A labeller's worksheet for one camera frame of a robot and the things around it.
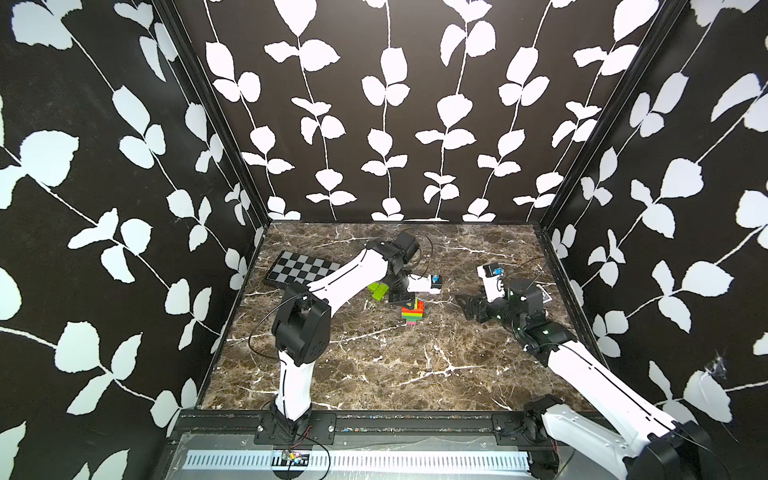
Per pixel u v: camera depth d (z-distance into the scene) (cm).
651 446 39
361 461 70
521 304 59
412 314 88
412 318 91
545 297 98
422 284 77
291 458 70
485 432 75
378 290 98
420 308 86
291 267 104
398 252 64
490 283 70
